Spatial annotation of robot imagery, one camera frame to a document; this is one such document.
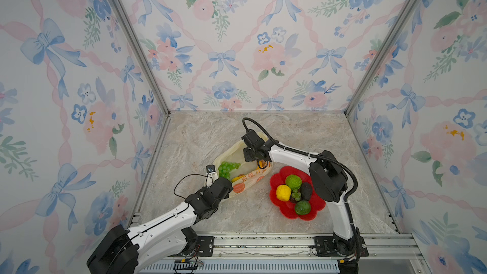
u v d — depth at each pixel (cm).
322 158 55
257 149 73
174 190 90
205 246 75
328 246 73
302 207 78
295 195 82
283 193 82
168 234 50
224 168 90
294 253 73
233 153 90
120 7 76
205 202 61
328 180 53
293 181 85
